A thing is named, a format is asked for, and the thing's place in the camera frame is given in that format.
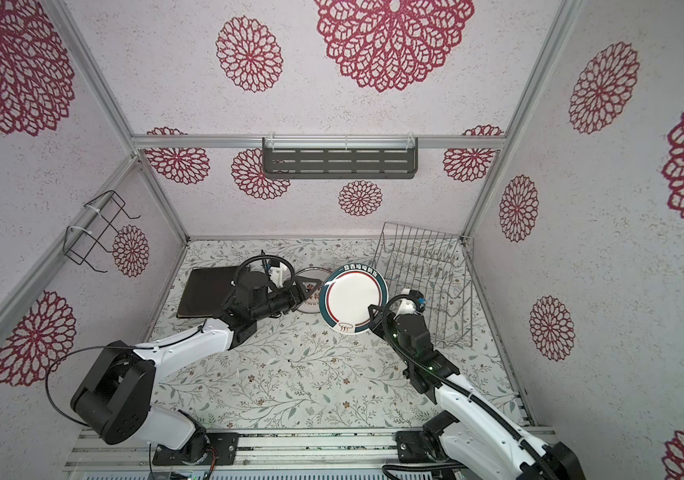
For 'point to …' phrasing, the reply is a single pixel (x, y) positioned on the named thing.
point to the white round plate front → (346, 295)
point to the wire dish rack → (439, 266)
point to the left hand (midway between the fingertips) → (318, 290)
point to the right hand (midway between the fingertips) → (368, 303)
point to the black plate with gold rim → (205, 291)
